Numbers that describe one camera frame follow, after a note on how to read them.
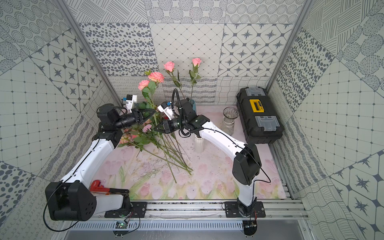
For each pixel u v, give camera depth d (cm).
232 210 74
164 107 67
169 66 80
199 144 85
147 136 98
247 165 46
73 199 39
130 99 67
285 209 76
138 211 73
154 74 70
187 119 61
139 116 65
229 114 93
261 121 88
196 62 84
